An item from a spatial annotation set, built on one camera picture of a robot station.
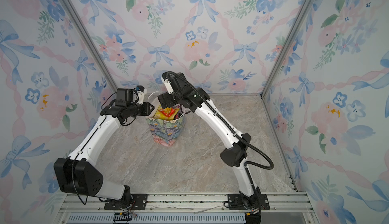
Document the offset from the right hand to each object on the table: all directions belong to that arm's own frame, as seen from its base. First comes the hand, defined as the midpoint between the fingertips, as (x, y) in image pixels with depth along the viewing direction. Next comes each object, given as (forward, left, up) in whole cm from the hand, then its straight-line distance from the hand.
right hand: (167, 94), depth 75 cm
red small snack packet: (-3, +2, -12) cm, 13 cm away
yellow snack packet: (-3, +6, -13) cm, 15 cm away
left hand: (0, +10, -8) cm, 13 cm away
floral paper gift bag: (-11, +2, -18) cm, 21 cm away
